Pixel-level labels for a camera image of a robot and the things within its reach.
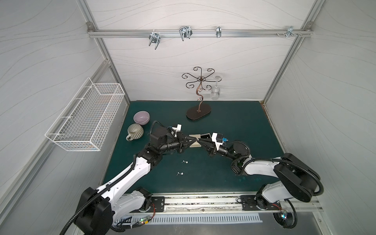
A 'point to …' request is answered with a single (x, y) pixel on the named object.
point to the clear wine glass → (216, 90)
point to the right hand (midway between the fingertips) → (199, 139)
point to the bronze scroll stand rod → (202, 99)
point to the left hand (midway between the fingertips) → (197, 140)
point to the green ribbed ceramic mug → (135, 131)
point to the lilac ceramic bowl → (141, 117)
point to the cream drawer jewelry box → (197, 144)
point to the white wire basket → (84, 124)
